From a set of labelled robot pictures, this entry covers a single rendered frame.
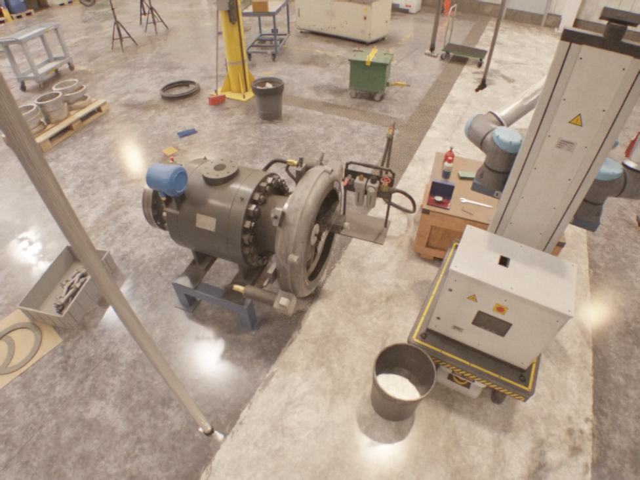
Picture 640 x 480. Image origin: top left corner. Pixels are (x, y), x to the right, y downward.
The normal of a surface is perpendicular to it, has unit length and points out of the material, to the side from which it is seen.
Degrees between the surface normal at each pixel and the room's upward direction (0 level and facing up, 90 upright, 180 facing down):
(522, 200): 90
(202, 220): 62
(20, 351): 0
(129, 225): 0
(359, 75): 90
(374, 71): 90
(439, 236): 90
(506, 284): 0
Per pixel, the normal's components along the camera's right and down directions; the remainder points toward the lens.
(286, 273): -0.32, 0.53
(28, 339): 0.00, -0.71
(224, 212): -0.25, -0.02
